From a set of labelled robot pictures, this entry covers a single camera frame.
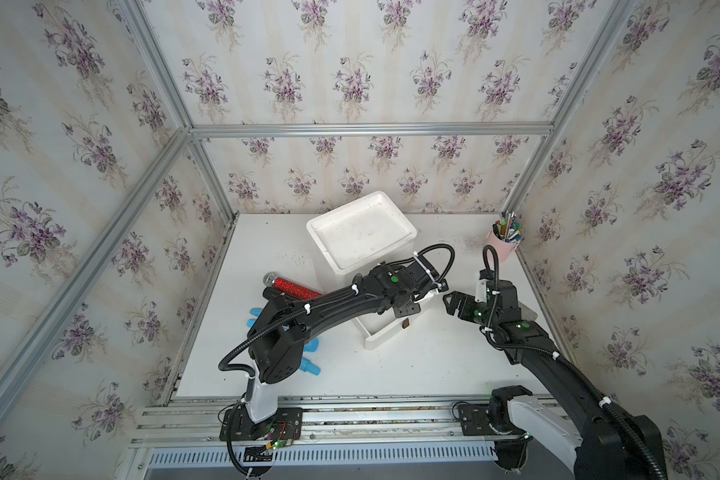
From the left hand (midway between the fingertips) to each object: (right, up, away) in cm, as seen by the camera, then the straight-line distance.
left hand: (407, 293), depth 83 cm
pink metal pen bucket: (+36, +12, +18) cm, 42 cm away
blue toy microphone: (-27, -15, -1) cm, 31 cm away
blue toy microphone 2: (-28, -20, -2) cm, 34 cm away
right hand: (+17, -3, +2) cm, 17 cm away
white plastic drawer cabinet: (-15, +15, -2) cm, 22 cm away
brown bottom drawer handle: (0, -9, +3) cm, 10 cm away
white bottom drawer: (-8, -10, +2) cm, 13 cm away
